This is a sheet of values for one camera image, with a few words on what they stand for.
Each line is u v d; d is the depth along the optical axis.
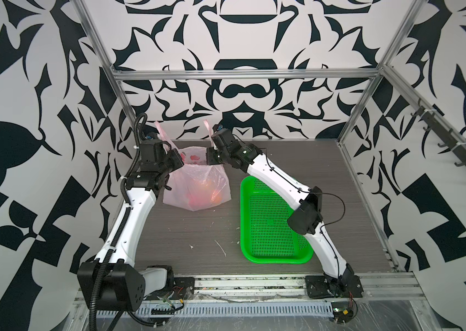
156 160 0.58
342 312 0.71
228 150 0.64
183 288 0.74
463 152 0.59
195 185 0.85
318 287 0.74
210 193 0.88
